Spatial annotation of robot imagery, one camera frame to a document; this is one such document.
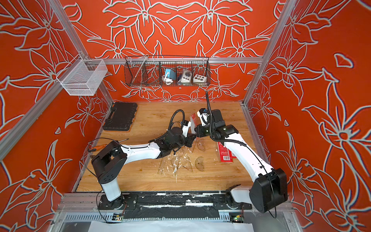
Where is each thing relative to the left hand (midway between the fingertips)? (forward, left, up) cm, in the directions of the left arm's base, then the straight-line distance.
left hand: (197, 135), depth 83 cm
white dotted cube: (+35, +1, +15) cm, 38 cm away
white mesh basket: (+26, +75, +19) cm, 82 cm away
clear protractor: (-12, -2, -14) cm, 19 cm away
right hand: (0, +3, +6) cm, 7 cm away
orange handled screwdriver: (-7, +66, -12) cm, 67 cm away
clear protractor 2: (+1, -3, -15) cm, 15 cm away
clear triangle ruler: (-2, +5, -14) cm, 15 cm away
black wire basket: (+42, +40, +15) cm, 60 cm away
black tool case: (+18, +56, -9) cm, 60 cm away
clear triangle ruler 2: (-12, +6, -15) cm, 20 cm away
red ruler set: (-6, -22, -12) cm, 26 cm away
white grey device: (+32, +9, +18) cm, 38 cm away
